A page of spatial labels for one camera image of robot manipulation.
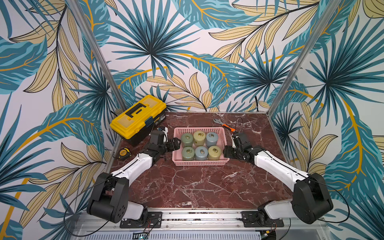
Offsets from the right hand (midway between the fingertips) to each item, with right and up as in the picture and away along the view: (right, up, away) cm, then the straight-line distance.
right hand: (228, 151), depth 88 cm
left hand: (-31, +4, 0) cm, 31 cm away
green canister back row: (-25, +6, +4) cm, 26 cm away
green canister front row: (-24, -1, 0) cm, 24 cm away
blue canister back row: (-9, +7, +7) cm, 13 cm away
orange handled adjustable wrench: (+5, +14, +22) cm, 27 cm away
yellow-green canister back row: (-17, +8, +7) cm, 20 cm away
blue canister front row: (-16, -1, 0) cm, 16 cm away
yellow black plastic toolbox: (-55, +17, +3) cm, 57 cm away
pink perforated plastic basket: (-2, +5, +10) cm, 11 cm away
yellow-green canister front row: (-8, -1, 0) cm, 9 cm away
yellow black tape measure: (-64, -2, +4) cm, 64 cm away
